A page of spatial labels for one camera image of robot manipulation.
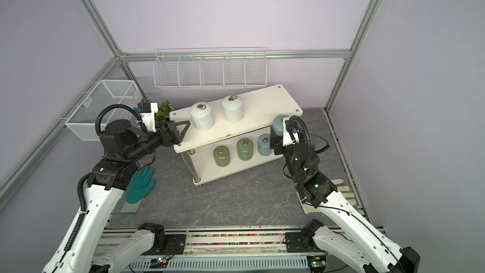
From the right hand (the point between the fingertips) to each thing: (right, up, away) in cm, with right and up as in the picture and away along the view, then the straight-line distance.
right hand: (284, 125), depth 67 cm
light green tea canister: (-15, -11, +19) cm, 27 cm away
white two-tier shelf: (-22, -10, +20) cm, 32 cm away
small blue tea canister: (-6, -9, +20) cm, 23 cm away
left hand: (-35, +1, -3) cm, 36 cm away
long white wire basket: (-33, +31, +31) cm, 55 cm away
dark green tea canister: (-25, -13, +17) cm, 33 cm away
